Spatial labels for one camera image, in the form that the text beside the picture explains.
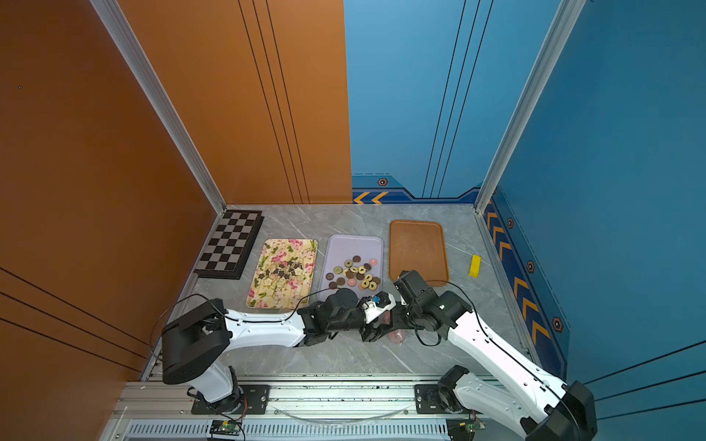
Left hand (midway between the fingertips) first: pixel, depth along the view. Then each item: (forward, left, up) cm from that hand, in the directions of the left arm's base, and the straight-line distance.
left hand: (395, 314), depth 76 cm
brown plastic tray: (+33, -12, -12) cm, 37 cm away
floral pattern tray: (+12, +33, -13) cm, 37 cm away
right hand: (-1, +1, -1) cm, 1 cm away
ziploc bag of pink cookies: (-6, 0, 0) cm, 6 cm away
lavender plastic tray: (+31, +19, -13) cm, 39 cm away
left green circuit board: (-25, +45, -16) cm, 54 cm away
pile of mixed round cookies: (+19, +12, -11) cm, 25 cm away
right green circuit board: (-25, -17, -14) cm, 34 cm away
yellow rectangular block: (+24, -32, -12) cm, 41 cm away
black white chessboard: (+26, +60, -9) cm, 66 cm away
